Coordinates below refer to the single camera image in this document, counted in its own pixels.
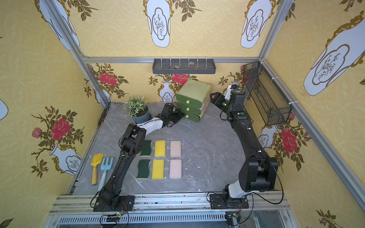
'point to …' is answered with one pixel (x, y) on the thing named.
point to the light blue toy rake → (105, 167)
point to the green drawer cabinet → (197, 90)
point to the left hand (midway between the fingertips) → (188, 113)
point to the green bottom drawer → (191, 116)
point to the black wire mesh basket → (268, 97)
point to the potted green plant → (136, 107)
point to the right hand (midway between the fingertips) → (212, 96)
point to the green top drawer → (188, 100)
